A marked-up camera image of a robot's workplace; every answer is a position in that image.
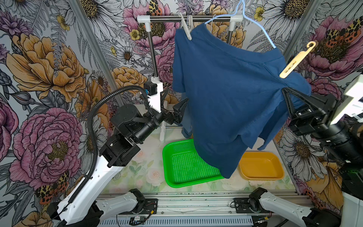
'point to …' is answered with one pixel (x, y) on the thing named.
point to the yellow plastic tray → (260, 165)
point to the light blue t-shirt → (186, 124)
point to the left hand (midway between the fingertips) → (177, 99)
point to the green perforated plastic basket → (184, 167)
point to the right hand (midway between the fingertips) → (274, 90)
